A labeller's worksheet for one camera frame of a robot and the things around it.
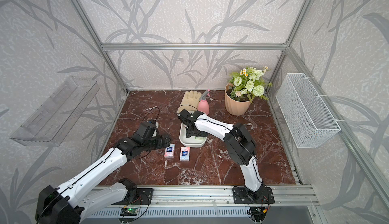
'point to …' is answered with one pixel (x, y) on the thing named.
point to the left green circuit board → (128, 211)
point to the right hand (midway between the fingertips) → (195, 133)
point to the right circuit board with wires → (258, 213)
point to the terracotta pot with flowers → (241, 88)
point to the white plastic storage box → (191, 142)
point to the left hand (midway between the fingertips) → (165, 140)
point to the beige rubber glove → (190, 101)
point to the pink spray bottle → (203, 105)
